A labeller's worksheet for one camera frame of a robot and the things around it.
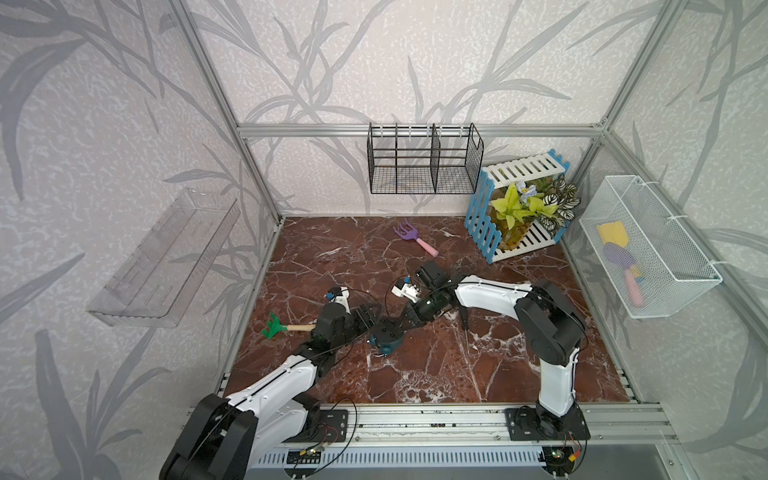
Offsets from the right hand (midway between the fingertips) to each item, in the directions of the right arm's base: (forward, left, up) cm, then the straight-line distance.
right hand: (397, 327), depth 84 cm
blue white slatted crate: (+33, -30, +2) cm, 45 cm away
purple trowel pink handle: (+6, -61, +16) cm, 63 cm away
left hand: (+4, +6, +3) cm, 7 cm away
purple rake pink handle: (+41, -5, -6) cm, 42 cm away
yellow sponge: (+21, -63, +16) cm, 68 cm away
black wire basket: (+54, -10, +19) cm, 58 cm away
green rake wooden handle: (+3, +39, -6) cm, 39 cm away
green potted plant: (+30, -46, +20) cm, 58 cm away
